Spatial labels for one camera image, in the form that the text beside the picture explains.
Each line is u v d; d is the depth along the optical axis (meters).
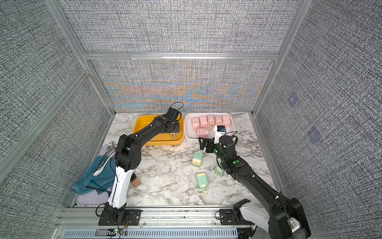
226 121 1.06
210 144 0.70
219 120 1.05
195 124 1.03
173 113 0.82
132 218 0.73
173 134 0.97
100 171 0.88
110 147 0.98
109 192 0.80
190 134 1.06
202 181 0.79
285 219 0.39
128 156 0.58
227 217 0.73
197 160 0.87
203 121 1.06
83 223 0.73
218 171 0.83
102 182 0.84
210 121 1.06
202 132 0.98
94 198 0.80
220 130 0.70
